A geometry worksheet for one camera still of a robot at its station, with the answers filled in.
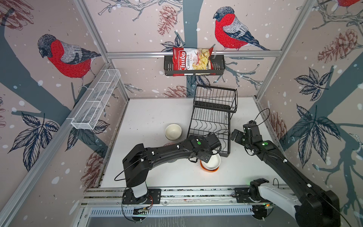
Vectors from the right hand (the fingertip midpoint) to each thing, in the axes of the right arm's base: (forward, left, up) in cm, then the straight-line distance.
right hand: (236, 137), depth 83 cm
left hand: (-12, +19, 0) cm, 22 cm away
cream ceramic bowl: (+7, +40, -7) cm, 41 cm away
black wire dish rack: (+13, +15, +11) cm, 22 cm away
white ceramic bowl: (-14, +14, -5) cm, 20 cm away
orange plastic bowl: (-18, +17, -4) cm, 25 cm away
